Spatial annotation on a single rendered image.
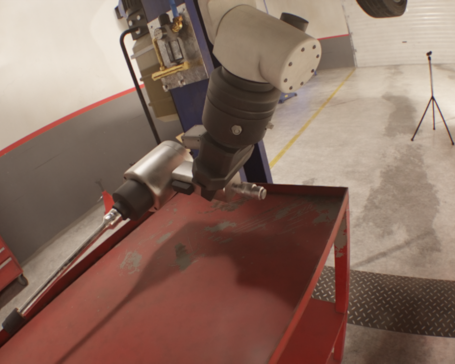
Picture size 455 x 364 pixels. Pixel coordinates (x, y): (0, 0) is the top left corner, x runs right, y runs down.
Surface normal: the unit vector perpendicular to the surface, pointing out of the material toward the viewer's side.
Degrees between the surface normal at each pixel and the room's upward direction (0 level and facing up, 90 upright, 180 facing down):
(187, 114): 90
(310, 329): 0
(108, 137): 90
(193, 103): 90
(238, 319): 0
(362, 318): 23
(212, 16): 126
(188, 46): 90
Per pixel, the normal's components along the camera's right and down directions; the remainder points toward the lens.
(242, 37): -0.69, 0.24
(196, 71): -0.53, 0.51
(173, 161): 0.51, -0.39
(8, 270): 0.80, 0.04
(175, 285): -0.28, -0.86
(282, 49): -0.54, 0.01
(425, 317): -0.46, -0.60
